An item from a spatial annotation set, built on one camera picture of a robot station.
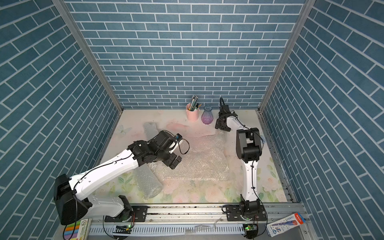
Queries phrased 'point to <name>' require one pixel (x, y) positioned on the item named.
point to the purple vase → (207, 116)
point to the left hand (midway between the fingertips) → (178, 156)
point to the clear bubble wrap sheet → (204, 159)
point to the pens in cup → (194, 105)
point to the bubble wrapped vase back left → (151, 130)
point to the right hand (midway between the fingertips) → (222, 126)
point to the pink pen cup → (191, 116)
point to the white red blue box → (285, 224)
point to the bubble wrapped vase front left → (148, 182)
